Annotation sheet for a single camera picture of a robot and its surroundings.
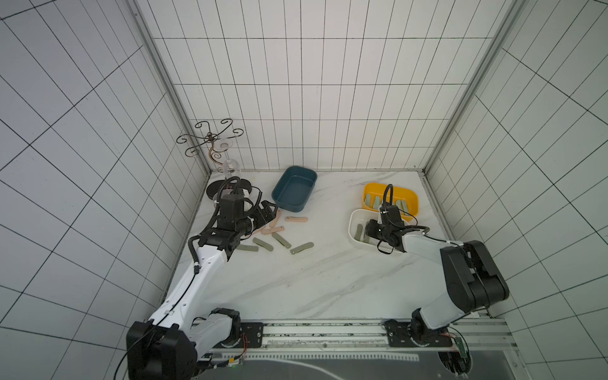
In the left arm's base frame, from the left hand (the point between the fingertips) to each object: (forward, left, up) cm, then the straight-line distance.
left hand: (268, 215), depth 80 cm
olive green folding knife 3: (-1, +4, -19) cm, 20 cm away
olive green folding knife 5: (+4, -35, -18) cm, 40 cm away
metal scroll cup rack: (+27, +24, +12) cm, 38 cm away
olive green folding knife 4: (-3, +10, -19) cm, 22 cm away
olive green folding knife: (0, -3, -19) cm, 19 cm away
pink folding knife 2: (+5, +1, -19) cm, 20 cm away
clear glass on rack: (+22, +17, +2) cm, 28 cm away
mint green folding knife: (+21, -42, -17) cm, 50 cm away
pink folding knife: (+14, -1, -19) cm, 24 cm away
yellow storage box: (+21, -60, -17) cm, 66 cm away
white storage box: (+9, -35, -16) cm, 40 cm away
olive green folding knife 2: (-3, -11, -19) cm, 22 cm away
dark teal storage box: (+31, -7, -22) cm, 39 cm away
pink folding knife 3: (+11, -9, -20) cm, 24 cm away
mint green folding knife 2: (+19, -58, -19) cm, 64 cm away
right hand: (+8, -40, -16) cm, 44 cm away
